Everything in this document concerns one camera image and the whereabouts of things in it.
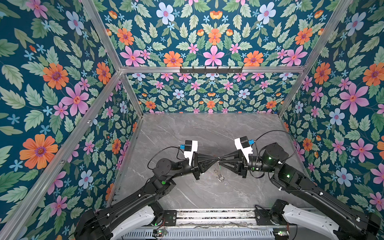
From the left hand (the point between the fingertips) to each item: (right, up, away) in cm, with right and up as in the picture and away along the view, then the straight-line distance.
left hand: (218, 160), depth 52 cm
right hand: (+2, -1, +4) cm, 4 cm away
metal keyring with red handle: (+1, -2, +3) cm, 4 cm away
